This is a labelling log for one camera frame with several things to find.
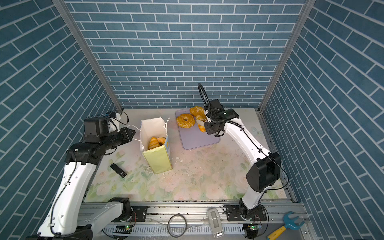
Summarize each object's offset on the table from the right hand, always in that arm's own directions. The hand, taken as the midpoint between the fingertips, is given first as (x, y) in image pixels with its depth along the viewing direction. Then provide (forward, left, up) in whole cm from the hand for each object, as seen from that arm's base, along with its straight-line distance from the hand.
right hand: (209, 126), depth 83 cm
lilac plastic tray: (+7, +11, -22) cm, 26 cm away
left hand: (-13, +35, +9) cm, 38 cm away
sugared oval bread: (+28, +10, -16) cm, 34 cm away
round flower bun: (+17, +18, -17) cm, 30 cm away
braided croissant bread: (-7, +33, -10) cm, 35 cm away
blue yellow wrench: (-40, -42, -20) cm, 61 cm away
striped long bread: (+4, +4, -7) cm, 9 cm away
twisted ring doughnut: (-4, +29, -12) cm, 32 cm away
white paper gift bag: (-21, +24, -1) cm, 32 cm away
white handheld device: (-43, -6, -20) cm, 48 cm away
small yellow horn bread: (+11, +5, -5) cm, 13 cm away
